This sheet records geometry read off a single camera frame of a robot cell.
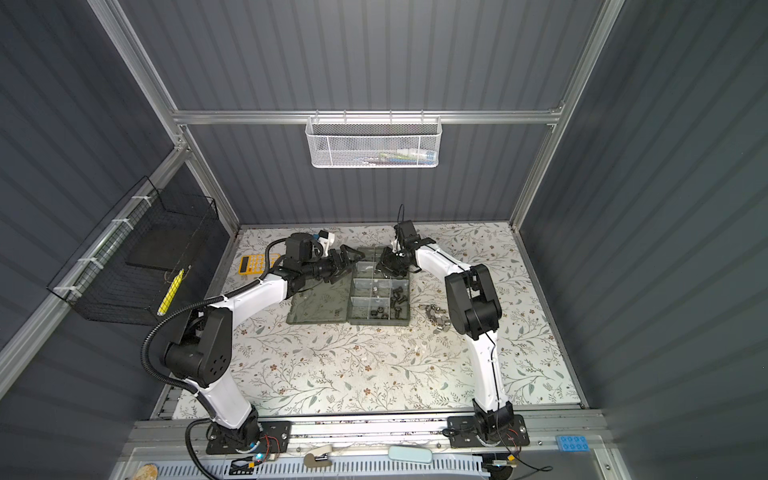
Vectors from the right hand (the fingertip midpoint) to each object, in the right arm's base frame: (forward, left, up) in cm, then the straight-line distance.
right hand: (380, 268), depth 100 cm
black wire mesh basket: (-18, +60, +25) cm, 67 cm away
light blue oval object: (-52, -9, -4) cm, 53 cm away
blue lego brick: (-49, -48, -5) cm, 69 cm away
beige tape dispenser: (-53, +15, -4) cm, 56 cm away
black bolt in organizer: (-8, -6, -5) cm, 12 cm away
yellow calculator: (+6, +47, -4) cm, 47 cm away
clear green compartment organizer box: (-8, +5, -5) cm, 11 cm away
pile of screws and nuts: (-15, -18, -6) cm, 25 cm away
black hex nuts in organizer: (-12, 0, -6) cm, 14 cm away
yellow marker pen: (-27, +47, +23) cm, 59 cm away
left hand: (-6, +5, +11) cm, 14 cm away
